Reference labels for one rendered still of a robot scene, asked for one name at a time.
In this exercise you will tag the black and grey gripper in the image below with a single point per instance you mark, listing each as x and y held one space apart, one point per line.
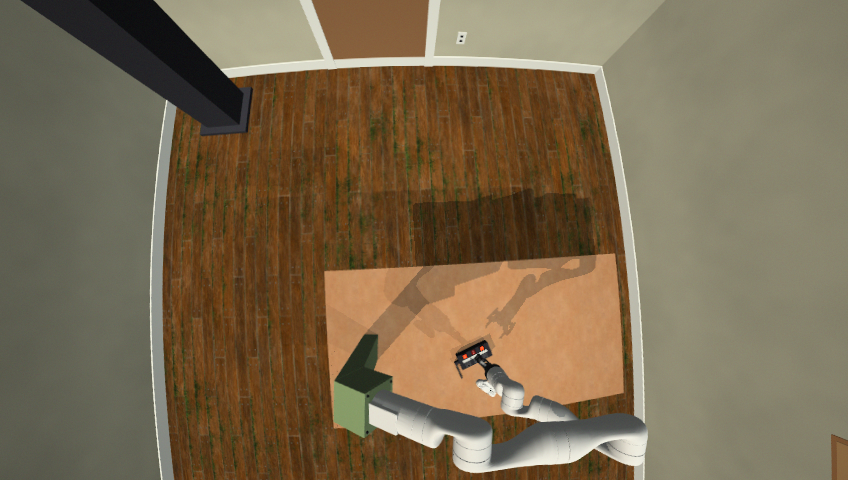
487 366

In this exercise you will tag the black power strip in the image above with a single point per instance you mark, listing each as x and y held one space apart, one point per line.
466 356

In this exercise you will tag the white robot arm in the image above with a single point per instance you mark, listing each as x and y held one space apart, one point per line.
558 441

